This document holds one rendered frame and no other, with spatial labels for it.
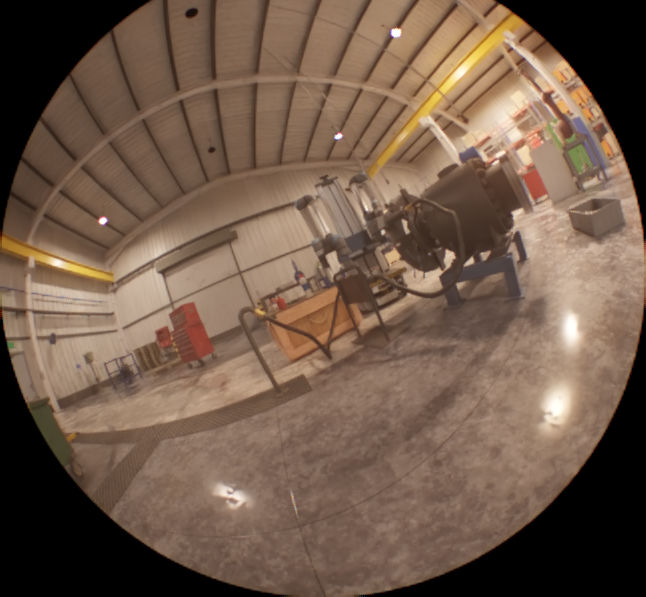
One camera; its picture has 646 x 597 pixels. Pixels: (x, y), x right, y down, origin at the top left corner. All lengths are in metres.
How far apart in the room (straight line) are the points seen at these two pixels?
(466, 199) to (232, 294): 9.39
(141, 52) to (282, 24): 4.39
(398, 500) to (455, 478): 0.14
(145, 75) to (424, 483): 8.85
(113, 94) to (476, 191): 8.92
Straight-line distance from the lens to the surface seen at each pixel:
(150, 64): 8.29
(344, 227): 2.53
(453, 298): 1.45
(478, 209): 1.33
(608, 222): 2.05
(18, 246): 10.32
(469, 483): 0.58
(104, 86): 8.54
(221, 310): 9.78
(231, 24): 8.09
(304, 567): 0.61
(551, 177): 5.04
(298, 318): 1.69
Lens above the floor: 0.54
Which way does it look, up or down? 2 degrees up
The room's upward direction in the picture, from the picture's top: 24 degrees counter-clockwise
